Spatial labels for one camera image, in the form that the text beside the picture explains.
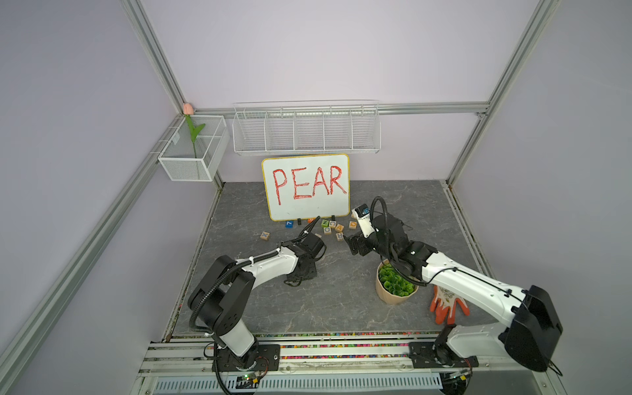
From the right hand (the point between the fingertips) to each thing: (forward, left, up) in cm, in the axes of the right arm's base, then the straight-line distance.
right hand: (354, 228), depth 80 cm
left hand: (-8, +17, -19) cm, 27 cm away
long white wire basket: (+43, +17, +11) cm, 47 cm away
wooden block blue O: (+12, +9, -19) cm, 24 cm away
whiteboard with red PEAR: (+24, +17, -5) cm, 30 cm away
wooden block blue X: (+10, +35, -20) cm, 41 cm away
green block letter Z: (+15, +10, -19) cm, 26 cm away
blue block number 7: (+16, +25, -20) cm, 36 cm away
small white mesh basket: (+28, +56, +11) cm, 64 cm away
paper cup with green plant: (-17, -11, -8) cm, 22 cm away
